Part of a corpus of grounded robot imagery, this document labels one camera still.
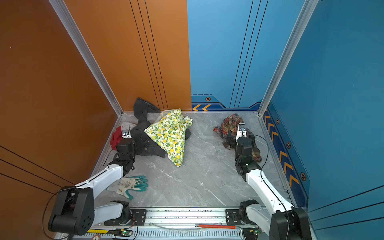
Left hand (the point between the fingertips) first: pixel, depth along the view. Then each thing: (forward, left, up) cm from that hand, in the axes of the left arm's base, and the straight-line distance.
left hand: (132, 139), depth 88 cm
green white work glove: (-23, +2, -12) cm, 26 cm away
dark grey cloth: (+37, +6, -8) cm, 38 cm away
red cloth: (+6, +14, -5) cm, 16 cm away
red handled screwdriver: (-41, -49, -12) cm, 65 cm away
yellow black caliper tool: (-44, -1, -13) cm, 46 cm away
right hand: (0, -62, +9) cm, 62 cm away
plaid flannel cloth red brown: (+14, -61, -1) cm, 63 cm away
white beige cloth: (+15, +8, -3) cm, 17 cm away
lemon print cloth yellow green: (+7, -21, -1) cm, 22 cm away
